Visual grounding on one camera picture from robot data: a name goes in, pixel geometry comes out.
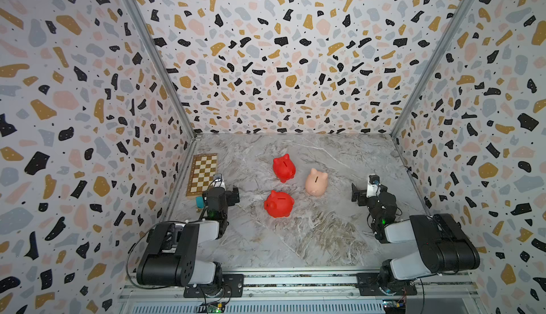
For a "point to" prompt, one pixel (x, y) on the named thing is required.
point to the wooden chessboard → (202, 168)
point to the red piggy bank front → (279, 204)
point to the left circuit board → (212, 307)
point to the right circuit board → (394, 306)
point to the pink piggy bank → (316, 182)
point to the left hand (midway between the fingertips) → (225, 186)
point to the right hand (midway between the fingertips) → (367, 183)
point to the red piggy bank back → (284, 168)
